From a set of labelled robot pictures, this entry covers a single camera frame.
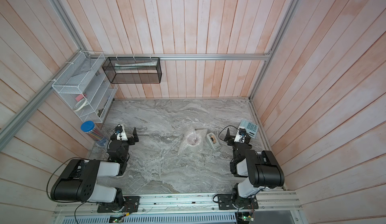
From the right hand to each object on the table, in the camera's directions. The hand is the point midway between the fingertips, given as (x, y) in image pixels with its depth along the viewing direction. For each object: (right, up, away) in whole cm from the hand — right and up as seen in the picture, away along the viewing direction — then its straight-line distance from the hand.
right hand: (236, 128), depth 89 cm
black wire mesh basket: (-68, +39, +13) cm, 80 cm away
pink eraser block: (-90, +18, -7) cm, 92 cm away
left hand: (-66, -1, +1) cm, 66 cm away
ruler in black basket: (-70, +38, +1) cm, 80 cm away
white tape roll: (-89, +14, -7) cm, 91 cm away
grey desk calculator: (+14, -1, +12) cm, 18 cm away
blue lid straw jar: (-84, +1, -8) cm, 84 cm away
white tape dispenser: (-14, -8, +4) cm, 16 cm away
